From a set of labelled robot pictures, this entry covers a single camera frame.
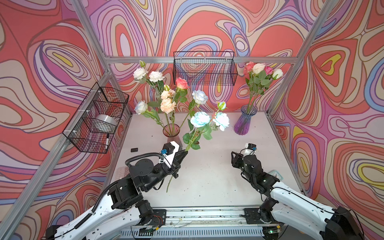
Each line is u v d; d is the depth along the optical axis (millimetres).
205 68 964
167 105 691
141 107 717
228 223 726
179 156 581
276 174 861
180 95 799
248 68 852
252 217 727
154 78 715
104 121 692
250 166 596
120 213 586
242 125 1042
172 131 864
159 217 719
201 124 515
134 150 982
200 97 664
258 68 820
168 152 467
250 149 704
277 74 817
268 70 822
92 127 724
